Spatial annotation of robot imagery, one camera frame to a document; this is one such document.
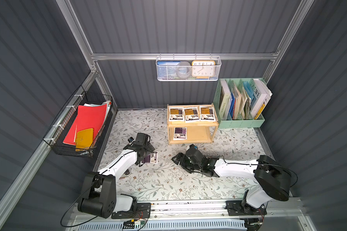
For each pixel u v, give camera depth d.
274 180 0.46
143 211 0.73
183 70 0.90
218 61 0.89
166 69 0.84
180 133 1.01
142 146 0.67
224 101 0.97
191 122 0.85
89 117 0.73
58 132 0.62
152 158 0.91
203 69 0.88
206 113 0.87
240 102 0.98
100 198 0.42
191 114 0.87
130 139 0.81
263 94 0.94
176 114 0.87
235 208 0.74
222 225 0.77
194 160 0.65
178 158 0.75
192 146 0.80
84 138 0.68
